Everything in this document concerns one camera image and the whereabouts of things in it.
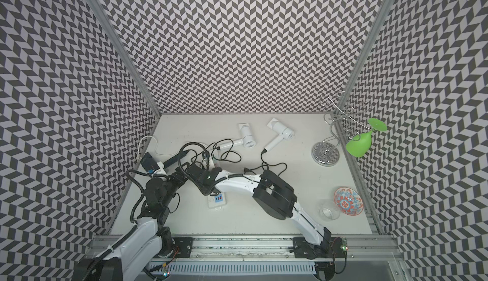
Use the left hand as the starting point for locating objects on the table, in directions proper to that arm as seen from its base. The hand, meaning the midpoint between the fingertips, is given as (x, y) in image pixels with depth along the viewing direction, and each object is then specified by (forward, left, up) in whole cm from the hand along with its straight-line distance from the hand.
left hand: (185, 168), depth 86 cm
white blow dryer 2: (+23, -48, -3) cm, 53 cm away
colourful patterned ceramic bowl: (-12, -74, -9) cm, 75 cm away
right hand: (0, -12, -6) cm, 13 cm away
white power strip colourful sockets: (-13, -15, -6) cm, 21 cm away
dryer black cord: (+12, -36, -7) cm, 39 cm away
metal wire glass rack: (+36, -87, -11) cm, 95 cm away
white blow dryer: (+19, -28, -4) cm, 34 cm away
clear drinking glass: (-16, -65, -10) cm, 67 cm away
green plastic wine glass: (+4, -76, +12) cm, 77 cm away
